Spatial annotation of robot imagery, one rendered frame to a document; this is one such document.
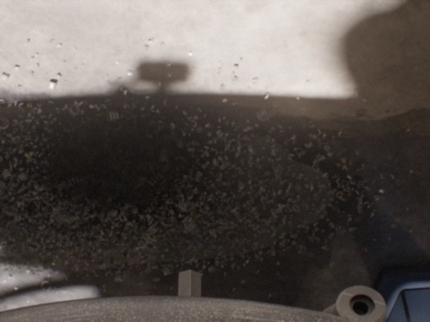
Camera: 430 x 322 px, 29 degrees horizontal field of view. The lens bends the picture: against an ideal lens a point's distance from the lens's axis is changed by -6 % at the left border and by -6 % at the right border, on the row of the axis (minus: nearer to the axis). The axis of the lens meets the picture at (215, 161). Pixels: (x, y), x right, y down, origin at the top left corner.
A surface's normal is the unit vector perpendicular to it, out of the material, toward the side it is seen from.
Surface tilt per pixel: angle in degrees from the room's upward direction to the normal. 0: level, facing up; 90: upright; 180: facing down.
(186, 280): 92
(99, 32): 0
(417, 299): 90
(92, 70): 0
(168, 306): 113
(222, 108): 0
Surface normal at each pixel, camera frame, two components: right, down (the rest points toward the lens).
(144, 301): 0.03, -0.96
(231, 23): 0.09, 0.72
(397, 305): -0.99, 0.00
